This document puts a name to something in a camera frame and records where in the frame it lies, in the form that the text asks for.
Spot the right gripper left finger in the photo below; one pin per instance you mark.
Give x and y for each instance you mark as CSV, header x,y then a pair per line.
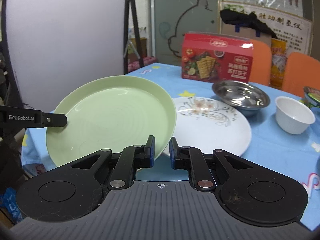
x,y
77,188

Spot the pink floral fabric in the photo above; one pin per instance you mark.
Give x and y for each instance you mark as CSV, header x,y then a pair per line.
x,y
146,61

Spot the right orange chair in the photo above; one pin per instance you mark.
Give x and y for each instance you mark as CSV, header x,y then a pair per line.
x,y
300,71

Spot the white round reflector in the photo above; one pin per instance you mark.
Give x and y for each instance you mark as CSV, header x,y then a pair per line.
x,y
52,47

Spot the red cracker box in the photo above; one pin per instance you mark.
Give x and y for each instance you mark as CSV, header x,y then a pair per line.
x,y
212,58

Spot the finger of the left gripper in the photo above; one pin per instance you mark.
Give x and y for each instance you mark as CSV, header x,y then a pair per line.
x,y
13,117

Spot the stainless steel bowl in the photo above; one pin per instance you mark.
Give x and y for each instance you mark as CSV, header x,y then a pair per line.
x,y
246,98

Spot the green plate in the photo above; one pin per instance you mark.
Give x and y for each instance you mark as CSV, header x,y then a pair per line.
x,y
112,112

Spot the instant noodle cup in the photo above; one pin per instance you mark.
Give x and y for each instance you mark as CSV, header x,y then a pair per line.
x,y
311,97

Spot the yellow snack bag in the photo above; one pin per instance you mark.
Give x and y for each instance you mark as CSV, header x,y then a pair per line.
x,y
278,50

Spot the black cloth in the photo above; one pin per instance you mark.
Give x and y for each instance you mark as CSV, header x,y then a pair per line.
x,y
243,20

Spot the left orange chair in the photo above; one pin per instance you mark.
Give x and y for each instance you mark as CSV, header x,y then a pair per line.
x,y
262,61

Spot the lower wall poster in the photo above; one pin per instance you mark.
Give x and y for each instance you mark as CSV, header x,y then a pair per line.
x,y
294,30

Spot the orange chair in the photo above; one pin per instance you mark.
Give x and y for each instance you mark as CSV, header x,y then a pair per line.
x,y
300,71
262,61

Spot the white floral plate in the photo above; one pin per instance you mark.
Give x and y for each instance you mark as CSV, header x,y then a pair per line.
x,y
210,124

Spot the cardboard box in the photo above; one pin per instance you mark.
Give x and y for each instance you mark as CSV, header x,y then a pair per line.
x,y
246,32

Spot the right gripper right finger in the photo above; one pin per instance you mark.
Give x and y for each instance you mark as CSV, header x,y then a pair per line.
x,y
247,191

